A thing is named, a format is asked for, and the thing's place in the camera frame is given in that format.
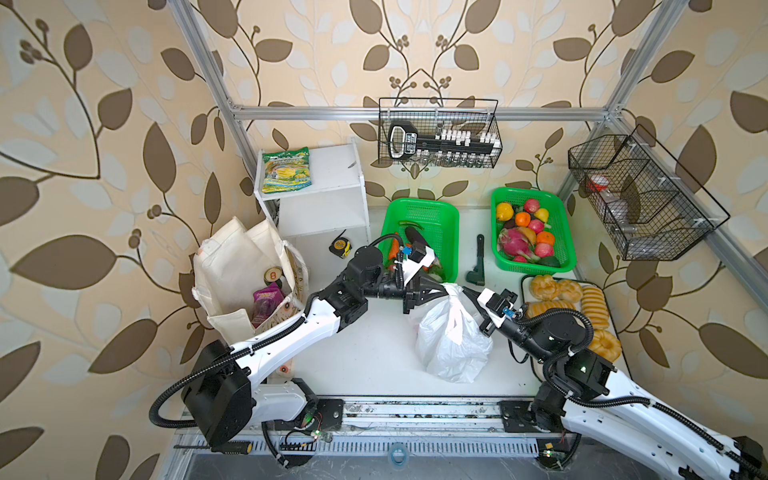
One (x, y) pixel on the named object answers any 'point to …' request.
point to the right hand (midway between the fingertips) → (469, 289)
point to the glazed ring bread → (605, 345)
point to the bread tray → (544, 293)
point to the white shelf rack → (316, 197)
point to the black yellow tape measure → (341, 245)
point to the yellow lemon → (504, 211)
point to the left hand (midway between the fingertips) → (450, 292)
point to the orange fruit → (522, 219)
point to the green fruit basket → (551, 202)
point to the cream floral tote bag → (247, 278)
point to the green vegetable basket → (437, 219)
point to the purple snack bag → (266, 302)
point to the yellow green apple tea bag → (286, 170)
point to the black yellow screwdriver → (228, 447)
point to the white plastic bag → (452, 342)
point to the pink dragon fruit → (513, 242)
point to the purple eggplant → (413, 236)
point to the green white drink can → (273, 274)
